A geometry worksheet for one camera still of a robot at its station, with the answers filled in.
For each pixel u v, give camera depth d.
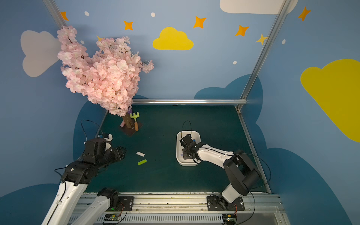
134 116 1.12
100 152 0.53
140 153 0.93
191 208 0.74
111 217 0.72
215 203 0.75
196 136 0.95
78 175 0.45
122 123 1.07
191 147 0.70
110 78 0.58
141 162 0.90
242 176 0.45
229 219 0.73
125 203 0.75
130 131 1.04
